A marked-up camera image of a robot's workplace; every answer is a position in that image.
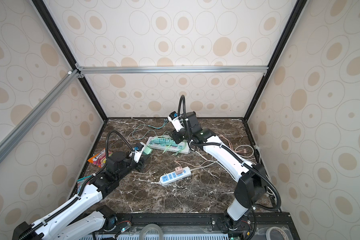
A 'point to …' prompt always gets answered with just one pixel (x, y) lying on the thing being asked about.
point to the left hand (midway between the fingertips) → (149, 150)
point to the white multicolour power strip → (165, 143)
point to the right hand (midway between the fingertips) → (172, 131)
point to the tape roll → (268, 237)
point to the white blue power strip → (172, 176)
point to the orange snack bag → (100, 159)
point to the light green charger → (146, 150)
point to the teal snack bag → (80, 181)
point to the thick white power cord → (229, 173)
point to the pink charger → (179, 170)
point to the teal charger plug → (156, 140)
